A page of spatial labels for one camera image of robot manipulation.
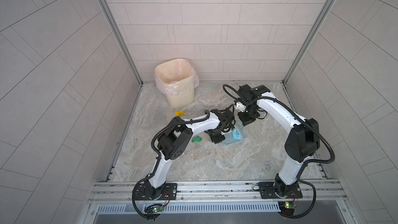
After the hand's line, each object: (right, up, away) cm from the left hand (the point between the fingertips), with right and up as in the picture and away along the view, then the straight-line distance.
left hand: (219, 138), depth 89 cm
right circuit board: (+29, -25, -21) cm, 44 cm away
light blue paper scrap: (+10, +2, -1) cm, 10 cm away
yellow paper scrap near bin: (-26, +13, +9) cm, 30 cm away
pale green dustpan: (+5, 0, -2) cm, 6 cm away
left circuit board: (-30, -23, -24) cm, 45 cm away
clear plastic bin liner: (-27, +37, +11) cm, 47 cm away
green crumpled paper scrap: (-12, 0, -3) cm, 13 cm away
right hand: (+12, +10, -6) cm, 17 cm away
